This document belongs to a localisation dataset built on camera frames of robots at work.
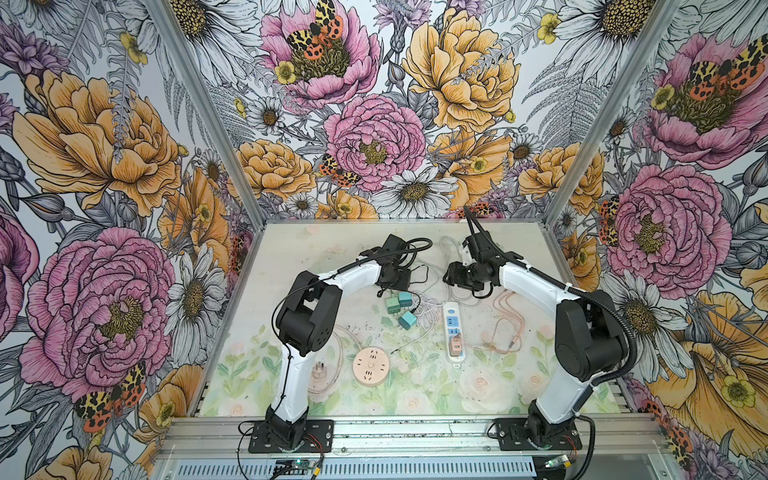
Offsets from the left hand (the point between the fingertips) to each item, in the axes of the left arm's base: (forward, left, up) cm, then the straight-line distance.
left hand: (400, 288), depth 98 cm
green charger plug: (-5, +2, -2) cm, 6 cm away
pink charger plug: (-20, -14, +3) cm, 25 cm away
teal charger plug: (-11, -2, -1) cm, 11 cm away
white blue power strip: (-11, -16, 0) cm, 19 cm away
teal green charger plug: (-4, -1, 0) cm, 4 cm away
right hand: (-3, -15, +5) cm, 16 cm away
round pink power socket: (-24, +9, -1) cm, 26 cm away
